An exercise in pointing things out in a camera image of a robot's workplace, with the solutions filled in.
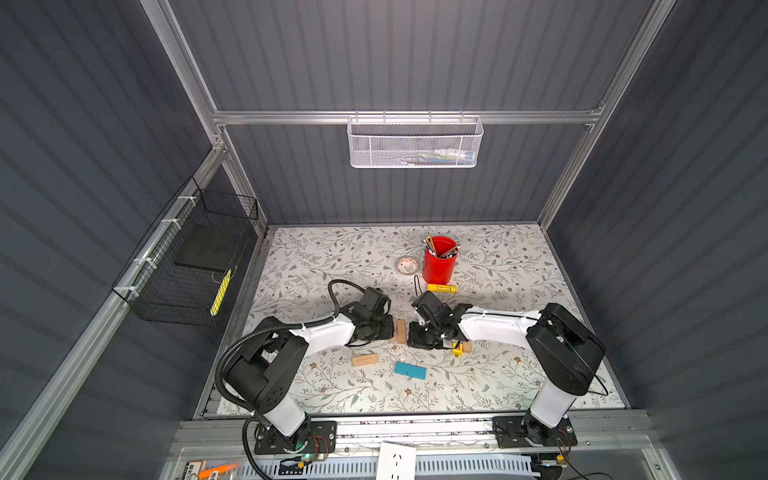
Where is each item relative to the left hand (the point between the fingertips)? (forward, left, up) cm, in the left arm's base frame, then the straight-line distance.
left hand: (393, 329), depth 91 cm
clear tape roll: (+26, -7, -1) cm, 26 cm away
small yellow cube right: (-8, -18, 0) cm, 19 cm away
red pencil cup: (+18, -16, +11) cm, 26 cm away
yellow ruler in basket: (-1, +41, +26) cm, 48 cm away
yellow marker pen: (+13, -17, +1) cm, 22 cm away
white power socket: (-34, +2, +3) cm, 34 cm away
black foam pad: (+13, +47, +27) cm, 56 cm away
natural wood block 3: (-8, +9, -2) cm, 12 cm away
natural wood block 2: (-7, -22, -1) cm, 23 cm away
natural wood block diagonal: (-1, -2, 0) cm, 2 cm away
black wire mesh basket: (+5, +53, +26) cm, 59 cm away
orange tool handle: (-33, +46, -1) cm, 56 cm away
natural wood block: (-4, 0, 0) cm, 4 cm away
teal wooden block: (-12, -4, -2) cm, 13 cm away
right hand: (-5, -4, -1) cm, 7 cm away
